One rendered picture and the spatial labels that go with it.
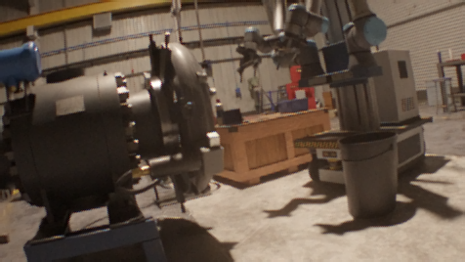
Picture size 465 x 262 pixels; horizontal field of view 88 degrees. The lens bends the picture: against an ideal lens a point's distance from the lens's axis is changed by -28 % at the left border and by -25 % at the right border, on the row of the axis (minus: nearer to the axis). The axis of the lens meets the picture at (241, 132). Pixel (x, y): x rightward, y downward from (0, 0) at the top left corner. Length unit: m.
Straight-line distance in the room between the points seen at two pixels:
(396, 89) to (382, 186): 0.86
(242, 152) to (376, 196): 1.28
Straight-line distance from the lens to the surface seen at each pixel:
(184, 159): 1.15
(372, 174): 1.42
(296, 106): 2.90
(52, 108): 1.31
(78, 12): 12.72
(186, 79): 1.25
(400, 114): 2.13
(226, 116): 2.57
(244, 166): 2.43
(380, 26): 1.71
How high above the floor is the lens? 0.60
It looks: 4 degrees down
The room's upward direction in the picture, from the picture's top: 10 degrees counter-clockwise
